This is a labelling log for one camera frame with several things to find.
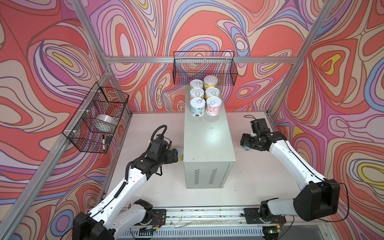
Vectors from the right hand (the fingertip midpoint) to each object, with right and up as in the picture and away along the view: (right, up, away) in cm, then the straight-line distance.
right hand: (247, 145), depth 84 cm
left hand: (-43, -3, -3) cm, 43 cm away
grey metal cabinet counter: (-25, -1, -26) cm, 36 cm away
